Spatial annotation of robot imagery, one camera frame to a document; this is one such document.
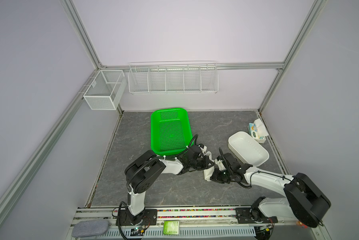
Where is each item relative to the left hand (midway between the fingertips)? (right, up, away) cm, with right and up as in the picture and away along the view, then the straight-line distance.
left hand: (216, 167), depth 84 cm
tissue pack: (+32, +20, +16) cm, 41 cm away
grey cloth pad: (-63, -25, -15) cm, 69 cm away
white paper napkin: (-4, -2, -1) cm, 5 cm away
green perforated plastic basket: (-28, +20, +24) cm, 42 cm away
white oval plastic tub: (+21, +9, +8) cm, 24 cm away
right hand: (-3, -8, +1) cm, 8 cm away
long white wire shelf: (-26, +56, +15) cm, 63 cm away
